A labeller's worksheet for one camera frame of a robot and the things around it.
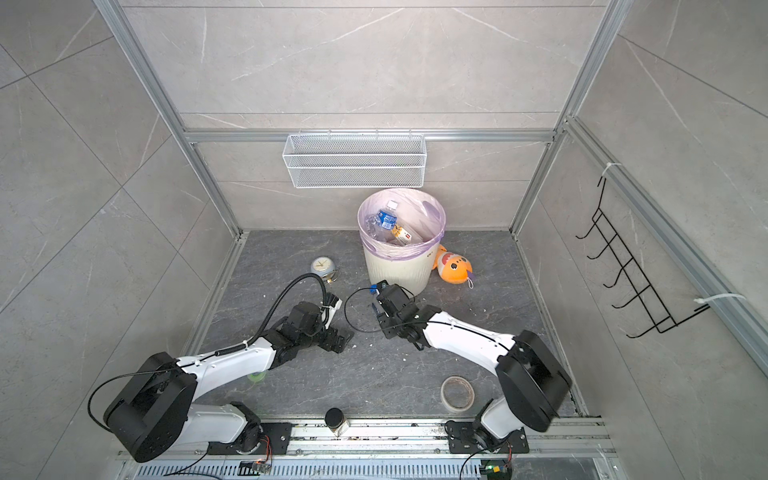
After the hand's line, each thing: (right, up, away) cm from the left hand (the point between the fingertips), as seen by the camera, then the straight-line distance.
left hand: (341, 321), depth 88 cm
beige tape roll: (+34, -19, -7) cm, 39 cm away
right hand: (+15, +2, -1) cm, 15 cm away
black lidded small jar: (+2, -19, -20) cm, 28 cm away
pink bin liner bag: (+18, +31, +9) cm, 37 cm away
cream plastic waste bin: (+22, +15, 0) cm, 26 cm away
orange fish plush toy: (+36, +16, +10) cm, 40 cm away
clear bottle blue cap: (+9, +30, +2) cm, 32 cm away
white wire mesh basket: (+3, +53, +12) cm, 54 cm away
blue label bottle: (+14, +31, +4) cm, 35 cm away
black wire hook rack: (+69, +7, -30) cm, 76 cm away
